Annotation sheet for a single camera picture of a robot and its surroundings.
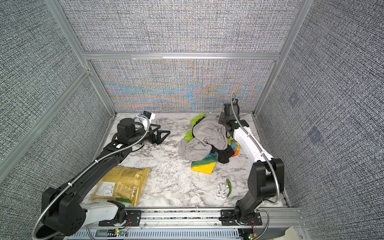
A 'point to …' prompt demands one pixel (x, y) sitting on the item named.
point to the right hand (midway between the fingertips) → (226, 116)
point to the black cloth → (223, 155)
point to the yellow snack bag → (122, 183)
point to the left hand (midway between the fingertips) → (163, 127)
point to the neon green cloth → (189, 135)
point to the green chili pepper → (229, 191)
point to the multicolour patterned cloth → (207, 165)
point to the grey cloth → (208, 133)
